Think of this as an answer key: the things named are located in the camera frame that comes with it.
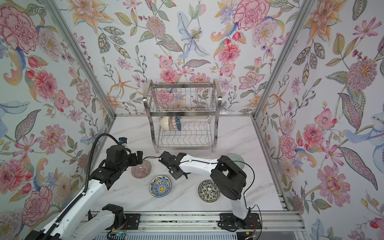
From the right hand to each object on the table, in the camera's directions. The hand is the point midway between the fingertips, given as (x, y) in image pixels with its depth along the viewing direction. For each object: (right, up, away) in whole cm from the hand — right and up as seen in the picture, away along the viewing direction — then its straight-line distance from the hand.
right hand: (179, 169), depth 90 cm
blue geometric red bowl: (-3, +28, +11) cm, 30 cm away
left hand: (-22, +11, -8) cm, 26 cm away
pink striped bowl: (-22, -1, +1) cm, 22 cm away
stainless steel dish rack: (+2, +34, +15) cm, 37 cm away
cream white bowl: (-11, +28, +11) cm, 32 cm away
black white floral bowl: (+17, -11, -6) cm, 21 cm away
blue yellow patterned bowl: (-10, -8, -5) cm, 14 cm away
